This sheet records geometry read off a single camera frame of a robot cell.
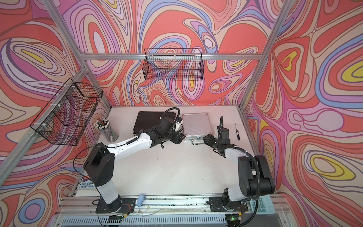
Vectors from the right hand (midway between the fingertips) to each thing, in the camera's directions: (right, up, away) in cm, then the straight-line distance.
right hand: (206, 142), depth 93 cm
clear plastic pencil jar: (-65, +11, -7) cm, 67 cm away
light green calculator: (+27, -29, -22) cm, 45 cm away
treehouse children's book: (-70, -21, -15) cm, 75 cm away
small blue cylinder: (-38, -27, -20) cm, 51 cm away
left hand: (-16, +6, -7) cm, 18 cm away
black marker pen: (+24, +6, +9) cm, 26 cm away
